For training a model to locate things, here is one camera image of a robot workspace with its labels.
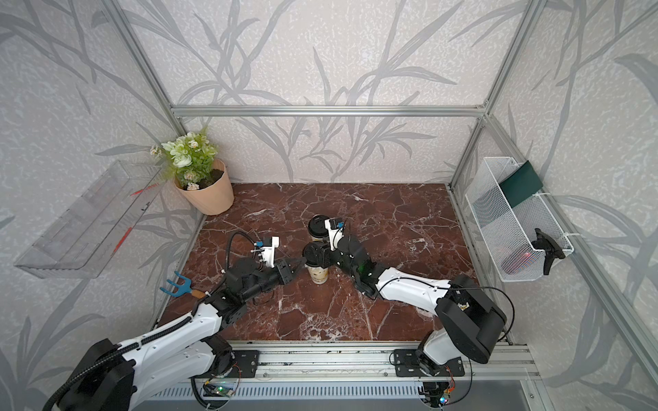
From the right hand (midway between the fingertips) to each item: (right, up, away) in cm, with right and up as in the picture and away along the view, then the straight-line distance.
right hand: (316, 245), depth 82 cm
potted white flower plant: (-48, +25, +17) cm, 57 cm away
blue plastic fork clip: (-48, -17, +7) cm, 51 cm away
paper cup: (+1, -10, +1) cm, 10 cm away
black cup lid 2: (-1, -2, -6) cm, 6 cm away
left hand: (-3, -5, -4) cm, 7 cm away
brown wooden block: (-41, -17, +4) cm, 45 cm away
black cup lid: (0, +6, +3) cm, 7 cm away
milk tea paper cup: (+3, +2, 0) cm, 3 cm away
